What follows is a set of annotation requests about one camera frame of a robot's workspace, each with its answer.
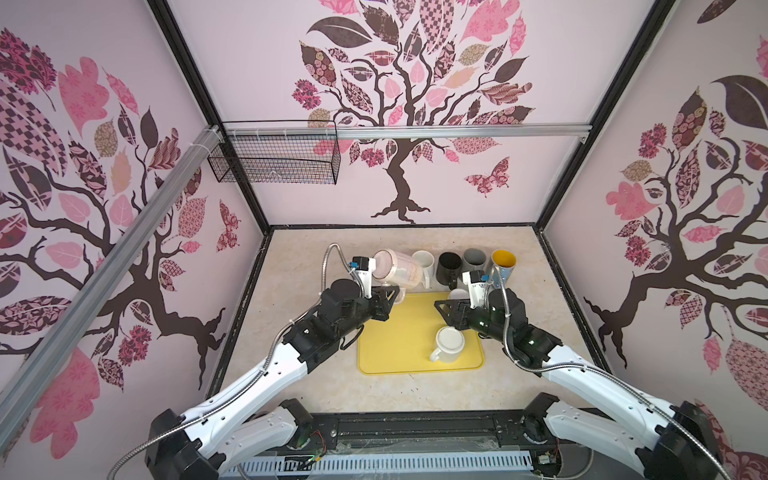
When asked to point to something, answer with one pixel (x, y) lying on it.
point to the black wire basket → (277, 152)
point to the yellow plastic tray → (405, 341)
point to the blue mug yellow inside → (505, 261)
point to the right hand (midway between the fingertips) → (441, 300)
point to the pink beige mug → (398, 270)
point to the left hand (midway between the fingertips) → (397, 294)
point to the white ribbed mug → (425, 260)
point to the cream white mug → (450, 342)
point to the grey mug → (473, 259)
